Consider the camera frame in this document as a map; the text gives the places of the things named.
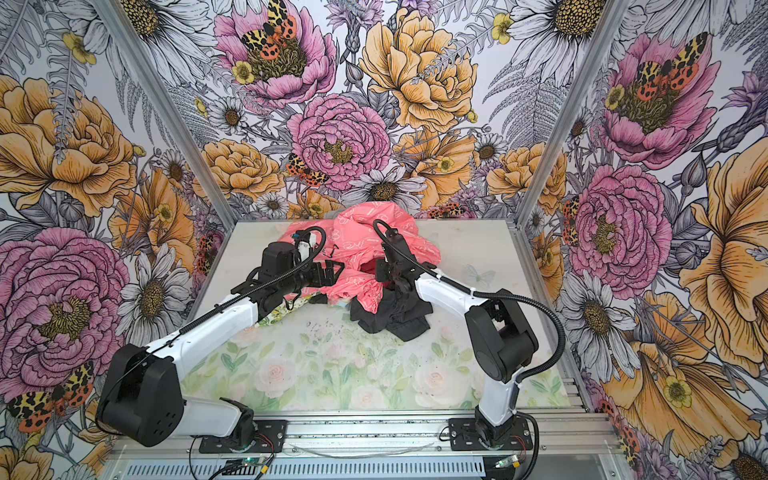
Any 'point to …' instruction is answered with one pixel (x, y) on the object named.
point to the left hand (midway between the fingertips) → (330, 272)
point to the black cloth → (403, 314)
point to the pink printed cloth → (348, 236)
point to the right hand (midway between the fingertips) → (382, 272)
